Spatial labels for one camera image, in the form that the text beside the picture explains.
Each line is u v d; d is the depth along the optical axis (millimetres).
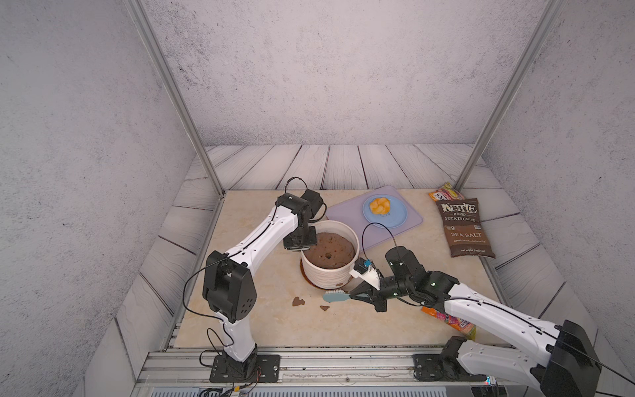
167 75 826
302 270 900
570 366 389
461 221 1065
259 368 724
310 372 733
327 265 845
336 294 741
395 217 1103
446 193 1152
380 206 1111
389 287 643
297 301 871
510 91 867
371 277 646
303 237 715
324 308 847
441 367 642
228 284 463
